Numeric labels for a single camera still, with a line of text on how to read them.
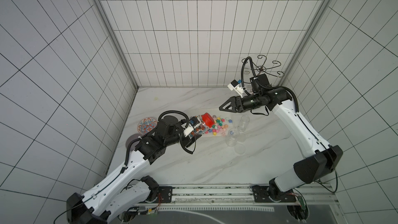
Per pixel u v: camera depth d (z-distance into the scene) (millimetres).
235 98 612
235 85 656
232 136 923
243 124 905
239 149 880
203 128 697
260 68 870
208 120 666
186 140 620
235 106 600
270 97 520
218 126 954
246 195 741
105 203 404
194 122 589
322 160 399
